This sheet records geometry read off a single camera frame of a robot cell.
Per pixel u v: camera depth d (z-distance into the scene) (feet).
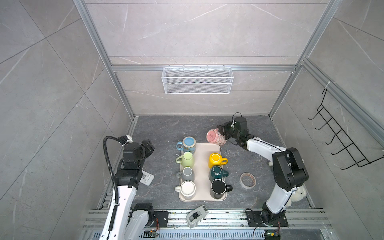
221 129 2.75
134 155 1.79
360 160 1.91
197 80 3.29
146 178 2.81
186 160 2.75
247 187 2.73
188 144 2.95
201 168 3.02
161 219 2.40
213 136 2.86
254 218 2.40
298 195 2.48
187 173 2.59
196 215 2.35
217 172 2.56
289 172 1.61
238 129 2.39
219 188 2.46
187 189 2.51
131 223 1.82
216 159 2.76
